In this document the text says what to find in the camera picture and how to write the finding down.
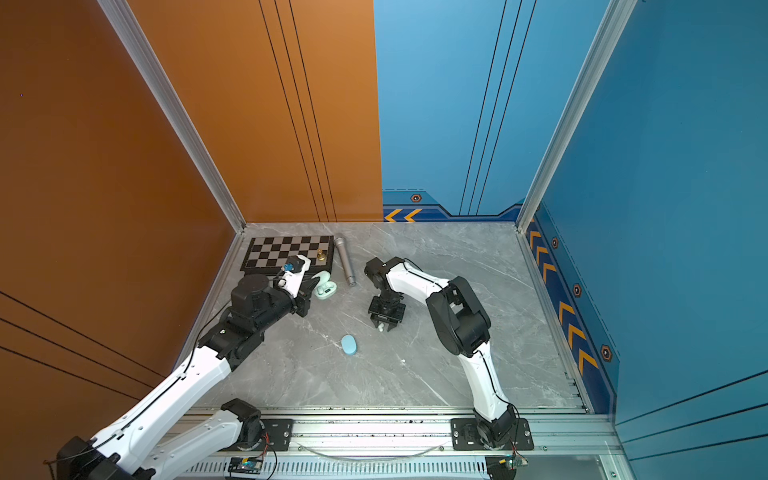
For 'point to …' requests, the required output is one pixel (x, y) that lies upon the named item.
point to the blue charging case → (349, 344)
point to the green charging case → (324, 288)
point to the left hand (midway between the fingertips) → (316, 274)
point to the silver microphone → (339, 242)
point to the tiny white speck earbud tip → (403, 360)
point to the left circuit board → (245, 465)
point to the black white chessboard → (270, 254)
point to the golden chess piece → (320, 256)
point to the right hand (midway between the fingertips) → (376, 326)
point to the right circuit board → (513, 461)
